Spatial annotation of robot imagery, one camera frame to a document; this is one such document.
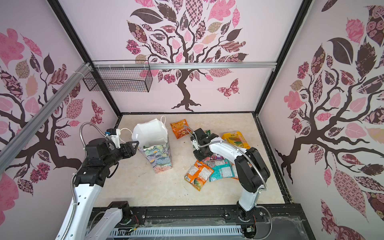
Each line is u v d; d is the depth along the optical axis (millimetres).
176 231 698
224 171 855
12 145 510
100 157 519
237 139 977
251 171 467
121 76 949
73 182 626
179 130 1084
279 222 715
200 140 701
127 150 622
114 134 630
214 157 924
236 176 846
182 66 945
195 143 830
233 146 535
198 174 852
